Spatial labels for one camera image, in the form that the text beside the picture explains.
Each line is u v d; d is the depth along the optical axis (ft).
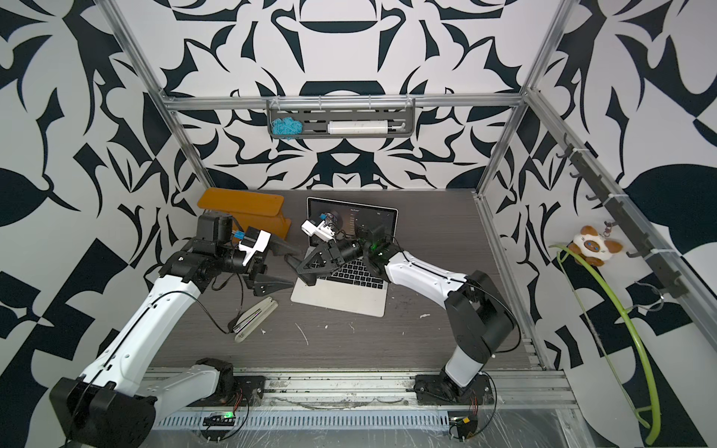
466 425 2.34
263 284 1.96
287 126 2.99
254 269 1.92
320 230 2.18
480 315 1.48
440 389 2.19
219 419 2.40
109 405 1.20
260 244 1.76
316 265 2.02
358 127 2.94
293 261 2.04
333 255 2.02
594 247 1.97
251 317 2.74
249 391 2.44
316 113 3.11
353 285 3.07
